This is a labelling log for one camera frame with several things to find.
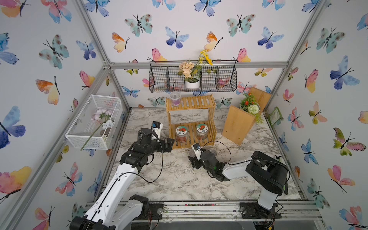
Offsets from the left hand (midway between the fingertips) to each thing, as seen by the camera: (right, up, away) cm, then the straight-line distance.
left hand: (167, 137), depth 78 cm
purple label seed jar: (+4, +21, +3) cm, 22 cm away
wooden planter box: (+41, +8, +6) cm, 42 cm away
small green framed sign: (+78, +12, +33) cm, 85 cm away
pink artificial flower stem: (-33, +11, -3) cm, 35 cm away
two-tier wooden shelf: (+11, -1, +25) cm, 27 cm away
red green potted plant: (+50, +19, +14) cm, 55 cm away
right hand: (+14, -10, +11) cm, 21 cm away
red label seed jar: (+28, -11, +18) cm, 35 cm away
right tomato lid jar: (+20, +2, +16) cm, 25 cm away
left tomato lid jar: (+6, +2, +16) cm, 17 cm away
